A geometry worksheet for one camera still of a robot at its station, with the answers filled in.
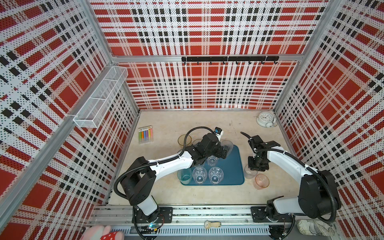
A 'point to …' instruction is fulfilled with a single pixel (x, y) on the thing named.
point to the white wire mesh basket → (91, 114)
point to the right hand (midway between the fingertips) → (256, 168)
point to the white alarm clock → (266, 119)
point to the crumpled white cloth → (311, 227)
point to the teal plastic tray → (232, 167)
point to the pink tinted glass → (261, 181)
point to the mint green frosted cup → (184, 175)
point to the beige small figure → (208, 224)
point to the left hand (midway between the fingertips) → (224, 145)
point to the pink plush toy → (99, 232)
